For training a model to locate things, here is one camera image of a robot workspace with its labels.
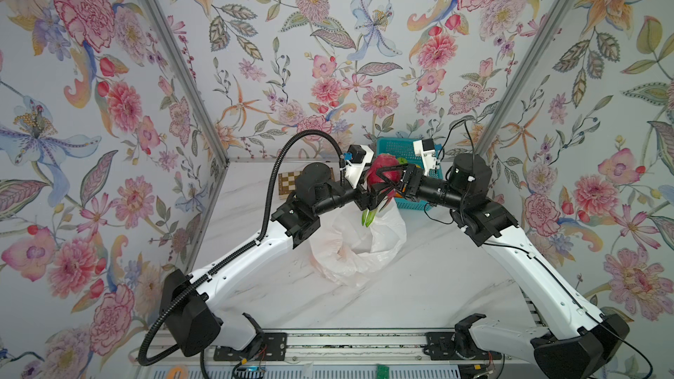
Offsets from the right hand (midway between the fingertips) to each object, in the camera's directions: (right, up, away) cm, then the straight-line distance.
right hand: (379, 176), depth 64 cm
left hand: (+2, -1, -2) cm, 3 cm away
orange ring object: (-54, -53, +7) cm, 76 cm away
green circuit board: (+2, -52, +6) cm, 52 cm away
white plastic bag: (-7, -23, +19) cm, 31 cm away
